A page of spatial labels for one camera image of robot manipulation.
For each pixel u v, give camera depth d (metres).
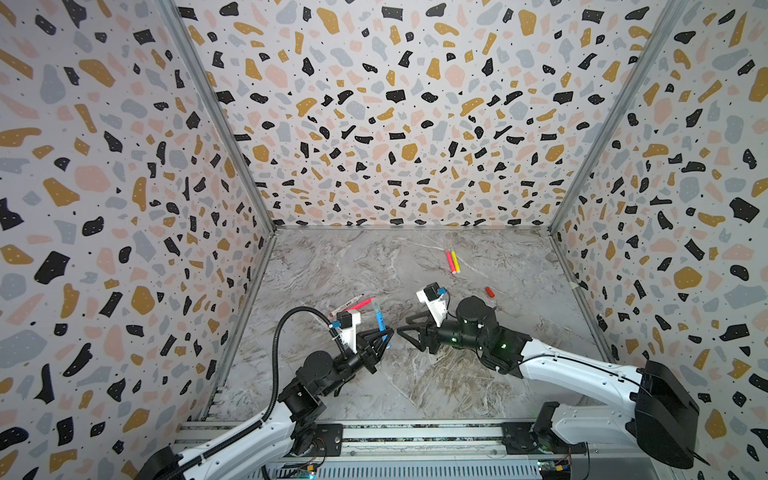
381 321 0.95
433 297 0.65
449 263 1.11
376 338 0.69
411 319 0.73
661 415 0.41
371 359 0.65
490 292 1.03
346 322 0.65
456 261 1.11
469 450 0.73
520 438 0.74
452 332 0.64
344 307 0.97
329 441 0.73
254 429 0.52
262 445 0.53
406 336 0.69
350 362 0.65
